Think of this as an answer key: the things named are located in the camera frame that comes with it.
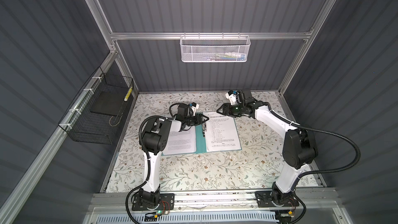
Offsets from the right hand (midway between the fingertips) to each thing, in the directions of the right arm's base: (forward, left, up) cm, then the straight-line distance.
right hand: (221, 112), depth 89 cm
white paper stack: (-6, -1, -15) cm, 16 cm away
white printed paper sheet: (-11, +23, -15) cm, 29 cm away
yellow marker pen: (+2, +50, +14) cm, 52 cm away
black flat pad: (-3, +58, +13) cm, 59 cm away
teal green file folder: (-11, +12, -16) cm, 23 cm away
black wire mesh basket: (-12, +61, +14) cm, 64 cm away
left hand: (+3, +8, -11) cm, 14 cm away
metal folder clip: (-3, +10, -14) cm, 18 cm away
